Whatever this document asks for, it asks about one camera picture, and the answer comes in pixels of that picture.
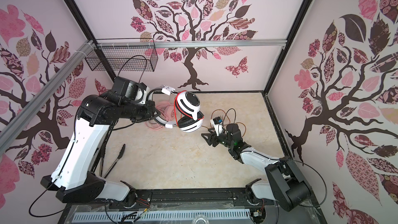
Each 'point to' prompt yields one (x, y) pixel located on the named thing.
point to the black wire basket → (123, 55)
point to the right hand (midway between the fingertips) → (206, 130)
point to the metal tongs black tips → (110, 168)
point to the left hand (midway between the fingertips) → (158, 116)
